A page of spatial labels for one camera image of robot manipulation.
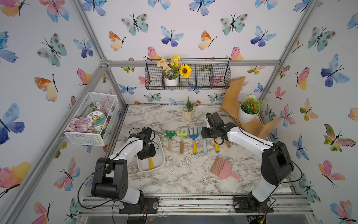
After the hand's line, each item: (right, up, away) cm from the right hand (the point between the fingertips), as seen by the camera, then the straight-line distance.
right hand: (205, 130), depth 89 cm
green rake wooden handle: (-15, -4, +12) cm, 20 cm away
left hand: (-34, -14, 0) cm, 37 cm away
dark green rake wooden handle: (-24, -4, +12) cm, 27 cm away
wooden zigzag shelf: (+23, +17, +21) cm, 35 cm away
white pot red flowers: (+28, +14, -1) cm, 31 cm away
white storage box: (-29, -19, -1) cm, 35 cm away
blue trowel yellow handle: (-33, -21, -3) cm, 40 cm away
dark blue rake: (-6, -5, +12) cm, 14 cm away
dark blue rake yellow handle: (+9, -11, +6) cm, 15 cm away
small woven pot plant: (-11, +15, +20) cm, 27 cm away
